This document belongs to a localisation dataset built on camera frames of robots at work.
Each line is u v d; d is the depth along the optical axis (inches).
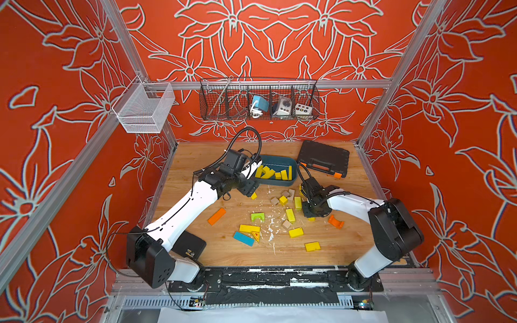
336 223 34.5
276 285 28.6
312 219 34.3
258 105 33.0
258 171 41.0
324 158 42.4
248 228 33.8
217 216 35.4
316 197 26.6
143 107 36.6
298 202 35.3
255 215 34.7
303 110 36.9
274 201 36.7
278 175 39.9
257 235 32.3
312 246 32.1
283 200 36.4
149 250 15.3
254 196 38.1
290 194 37.4
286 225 33.5
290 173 39.6
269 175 40.8
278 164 42.2
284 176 40.2
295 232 33.7
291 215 34.5
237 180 25.3
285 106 35.5
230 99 39.6
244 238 32.8
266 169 40.8
